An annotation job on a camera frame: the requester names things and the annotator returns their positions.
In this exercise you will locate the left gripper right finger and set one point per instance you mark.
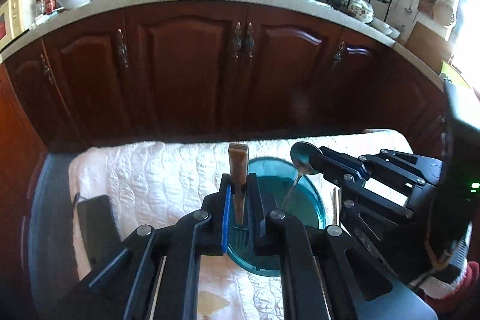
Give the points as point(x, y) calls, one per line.
point(325, 274)

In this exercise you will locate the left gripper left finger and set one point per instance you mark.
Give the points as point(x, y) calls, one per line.
point(153, 272)

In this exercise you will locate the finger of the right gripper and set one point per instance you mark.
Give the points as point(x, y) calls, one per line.
point(371, 182)
point(382, 166)

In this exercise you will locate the metal spoon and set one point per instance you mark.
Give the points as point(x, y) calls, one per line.
point(300, 154)

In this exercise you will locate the wood handled metal fork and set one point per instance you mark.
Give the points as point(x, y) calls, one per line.
point(239, 158)

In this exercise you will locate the dark wooden kitchen cabinets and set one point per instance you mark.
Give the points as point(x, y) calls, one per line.
point(186, 71)

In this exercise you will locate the gloved left hand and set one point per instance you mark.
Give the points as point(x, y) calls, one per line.
point(446, 297)

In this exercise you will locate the white floral utensil jar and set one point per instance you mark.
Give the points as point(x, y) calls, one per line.
point(275, 178)

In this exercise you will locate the black rectangular phone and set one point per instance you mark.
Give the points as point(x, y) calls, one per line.
point(98, 229)

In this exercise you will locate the white quilted table cloth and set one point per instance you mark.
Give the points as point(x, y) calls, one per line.
point(157, 183)

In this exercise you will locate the wooden cutting board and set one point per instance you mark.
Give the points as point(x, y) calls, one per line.
point(429, 47)

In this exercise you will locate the floral ceramic pot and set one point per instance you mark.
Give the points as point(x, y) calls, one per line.
point(361, 10)

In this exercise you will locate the white microwave oven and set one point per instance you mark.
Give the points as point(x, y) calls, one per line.
point(17, 16)

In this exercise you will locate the wall utensil holder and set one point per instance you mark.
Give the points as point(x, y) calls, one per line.
point(427, 1)

